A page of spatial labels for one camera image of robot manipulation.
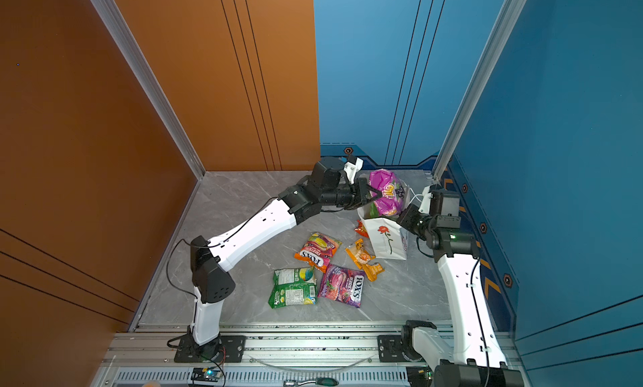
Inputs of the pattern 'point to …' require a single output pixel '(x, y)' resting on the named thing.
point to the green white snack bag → (293, 286)
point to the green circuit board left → (208, 374)
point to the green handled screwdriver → (320, 381)
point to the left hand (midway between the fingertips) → (386, 192)
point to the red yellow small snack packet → (361, 229)
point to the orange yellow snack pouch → (363, 258)
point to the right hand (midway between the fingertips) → (397, 212)
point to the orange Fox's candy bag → (318, 250)
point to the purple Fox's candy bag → (342, 284)
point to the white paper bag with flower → (388, 237)
